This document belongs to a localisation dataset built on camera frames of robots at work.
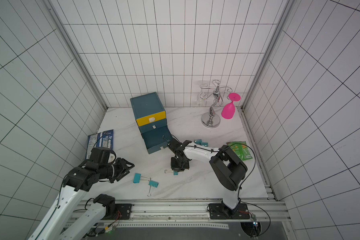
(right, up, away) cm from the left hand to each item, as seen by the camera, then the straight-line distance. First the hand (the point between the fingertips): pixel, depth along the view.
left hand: (131, 170), depth 72 cm
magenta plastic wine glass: (+56, +31, +25) cm, 69 cm away
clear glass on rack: (+40, +39, +34) cm, 65 cm away
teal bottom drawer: (+9, +12, +24) cm, 28 cm away
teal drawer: (+2, +20, +20) cm, 28 cm away
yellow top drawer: (+7, +26, +16) cm, 31 cm away
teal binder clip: (-1, -8, +12) cm, 14 cm away
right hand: (+19, -6, +15) cm, 25 cm away
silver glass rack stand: (+48, +25, +38) cm, 66 cm away
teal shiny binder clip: (+9, -11, +10) cm, 17 cm away
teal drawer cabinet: (+4, +30, +22) cm, 37 cm away
